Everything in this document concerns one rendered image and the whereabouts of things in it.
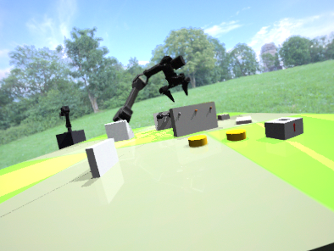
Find yellow short cylinder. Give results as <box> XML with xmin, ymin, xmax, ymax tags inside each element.
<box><xmin>188</xmin><ymin>136</ymin><xmax>207</xmax><ymax>148</ymax></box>
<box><xmin>226</xmin><ymin>130</ymin><xmax>247</xmax><ymax>141</ymax></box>

